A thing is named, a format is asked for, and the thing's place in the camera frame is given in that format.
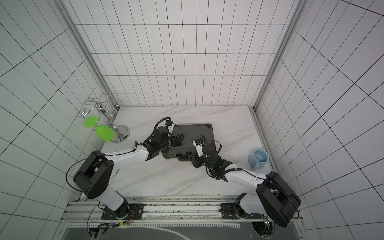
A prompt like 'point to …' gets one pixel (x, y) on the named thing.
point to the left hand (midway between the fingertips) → (177, 137)
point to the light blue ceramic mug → (258, 159)
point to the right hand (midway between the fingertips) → (191, 151)
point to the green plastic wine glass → (104, 133)
